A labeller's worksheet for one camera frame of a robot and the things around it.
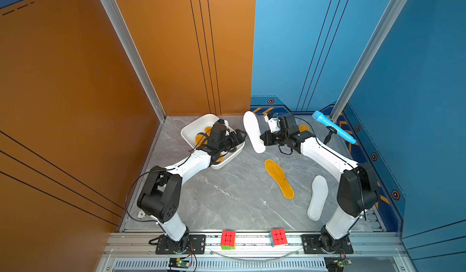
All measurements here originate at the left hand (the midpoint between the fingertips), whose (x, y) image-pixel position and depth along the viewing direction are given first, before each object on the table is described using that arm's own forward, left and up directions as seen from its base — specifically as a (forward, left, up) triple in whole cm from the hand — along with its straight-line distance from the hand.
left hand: (244, 133), depth 88 cm
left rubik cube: (-43, +6, -14) cm, 46 cm away
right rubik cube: (-42, -14, -13) cm, 46 cm away
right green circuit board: (-50, -36, -20) cm, 65 cm away
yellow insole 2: (-12, -17, -17) cm, 27 cm away
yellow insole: (+20, -38, -18) cm, 47 cm away
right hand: (-1, -9, -1) cm, 9 cm away
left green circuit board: (-51, +26, -19) cm, 60 cm away
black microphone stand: (+1, -43, +2) cm, 43 cm away
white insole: (+4, -4, +2) cm, 5 cm away
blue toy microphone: (+1, -44, +4) cm, 44 cm away
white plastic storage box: (+12, +32, -14) cm, 37 cm away
